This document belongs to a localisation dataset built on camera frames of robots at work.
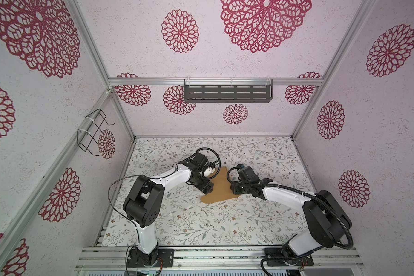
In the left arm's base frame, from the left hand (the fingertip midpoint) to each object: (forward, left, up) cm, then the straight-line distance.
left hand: (204, 186), depth 92 cm
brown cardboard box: (-3, -9, +1) cm, 10 cm away
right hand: (+1, -15, +1) cm, 15 cm away
